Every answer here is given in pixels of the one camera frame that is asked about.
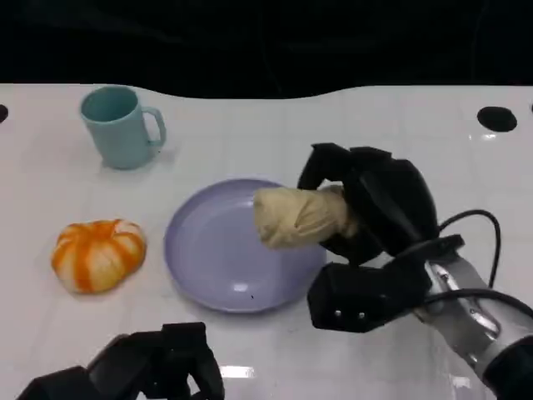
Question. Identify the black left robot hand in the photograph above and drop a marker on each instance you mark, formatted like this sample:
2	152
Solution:
137	362

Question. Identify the beige towel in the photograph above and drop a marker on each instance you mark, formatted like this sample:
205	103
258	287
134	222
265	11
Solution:
295	216

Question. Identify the pale green mug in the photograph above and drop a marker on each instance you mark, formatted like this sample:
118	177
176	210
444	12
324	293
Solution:
116	133

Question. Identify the orange and white bread roll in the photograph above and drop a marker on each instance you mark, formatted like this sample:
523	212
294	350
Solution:
100	256

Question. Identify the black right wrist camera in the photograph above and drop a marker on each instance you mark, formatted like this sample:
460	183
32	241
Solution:
362	291

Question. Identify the black backdrop curtain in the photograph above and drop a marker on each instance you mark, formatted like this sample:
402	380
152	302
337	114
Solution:
266	41

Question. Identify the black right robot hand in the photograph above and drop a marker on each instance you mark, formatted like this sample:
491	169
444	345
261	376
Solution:
391	200

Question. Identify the lilac plate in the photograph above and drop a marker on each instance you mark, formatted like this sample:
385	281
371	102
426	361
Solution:
225	258

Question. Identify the black table grommet hole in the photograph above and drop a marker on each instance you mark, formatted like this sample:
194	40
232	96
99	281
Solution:
496	118

